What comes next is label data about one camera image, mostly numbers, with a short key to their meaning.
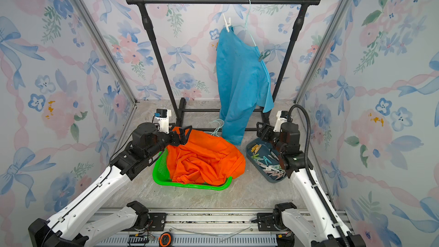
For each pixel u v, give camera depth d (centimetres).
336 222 40
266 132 66
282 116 67
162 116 60
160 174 83
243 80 72
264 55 57
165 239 68
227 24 73
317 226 42
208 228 73
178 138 64
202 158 88
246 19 84
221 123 97
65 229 39
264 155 93
